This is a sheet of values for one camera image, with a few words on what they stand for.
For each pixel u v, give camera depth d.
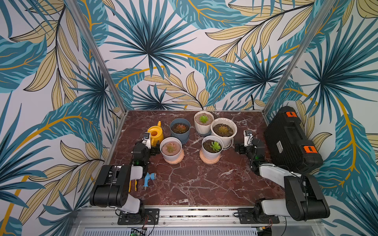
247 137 0.78
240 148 0.82
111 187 0.45
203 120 0.99
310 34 0.77
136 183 0.83
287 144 0.80
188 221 0.73
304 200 0.43
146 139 0.79
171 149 0.86
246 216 0.73
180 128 0.95
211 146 0.88
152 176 0.84
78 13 0.69
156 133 0.92
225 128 0.95
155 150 0.83
